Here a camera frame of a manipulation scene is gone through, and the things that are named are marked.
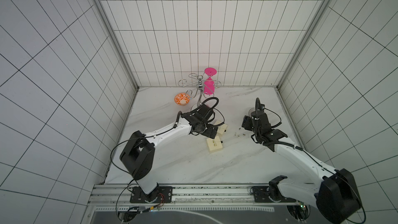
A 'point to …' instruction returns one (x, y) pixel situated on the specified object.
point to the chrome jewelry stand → (199, 85)
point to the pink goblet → (209, 84)
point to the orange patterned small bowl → (182, 99)
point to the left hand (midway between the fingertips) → (205, 132)
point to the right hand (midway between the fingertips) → (250, 116)
